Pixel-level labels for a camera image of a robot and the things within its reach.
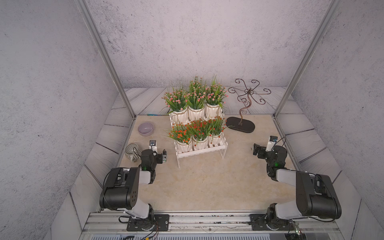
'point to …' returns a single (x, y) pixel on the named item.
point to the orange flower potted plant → (182, 134)
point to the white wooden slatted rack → (179, 155)
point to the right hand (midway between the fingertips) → (263, 144)
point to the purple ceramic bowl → (145, 128)
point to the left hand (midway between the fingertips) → (158, 149)
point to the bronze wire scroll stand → (236, 123)
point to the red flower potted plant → (215, 127)
